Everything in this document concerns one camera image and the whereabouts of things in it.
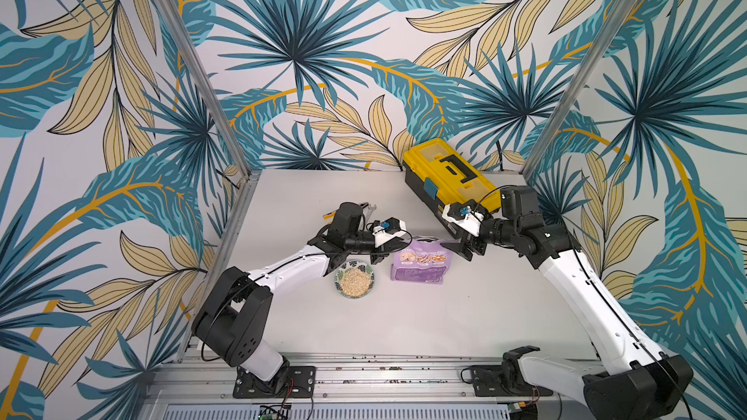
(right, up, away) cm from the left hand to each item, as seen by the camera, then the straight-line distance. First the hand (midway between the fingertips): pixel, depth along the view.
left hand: (404, 243), depth 79 cm
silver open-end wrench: (-10, +8, +31) cm, 33 cm away
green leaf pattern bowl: (-14, -12, +8) cm, 20 cm away
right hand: (+7, +4, -6) cm, 10 cm away
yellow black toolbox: (+13, +20, +17) cm, 29 cm away
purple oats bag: (+6, -5, +1) cm, 7 cm away
